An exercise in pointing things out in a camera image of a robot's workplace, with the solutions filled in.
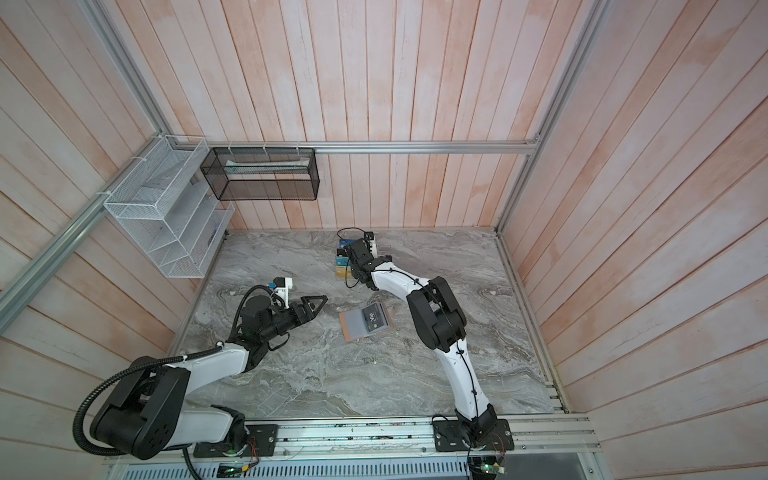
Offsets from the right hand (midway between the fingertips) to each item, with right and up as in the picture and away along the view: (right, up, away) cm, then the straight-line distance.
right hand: (370, 261), depth 103 cm
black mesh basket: (-35, +29, -7) cm, 46 cm away
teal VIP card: (-10, 0, 0) cm, 10 cm away
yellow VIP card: (-11, -4, +1) cm, 11 cm away
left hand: (-14, -13, -19) cm, 26 cm away
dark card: (+2, -18, -10) cm, 21 cm away
